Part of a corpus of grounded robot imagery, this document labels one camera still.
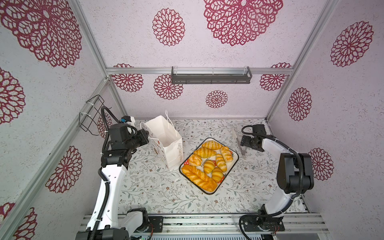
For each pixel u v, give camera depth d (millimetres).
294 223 761
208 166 897
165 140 971
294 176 489
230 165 945
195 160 923
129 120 644
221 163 922
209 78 862
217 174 877
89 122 745
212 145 999
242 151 1001
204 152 948
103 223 381
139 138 635
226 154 957
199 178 857
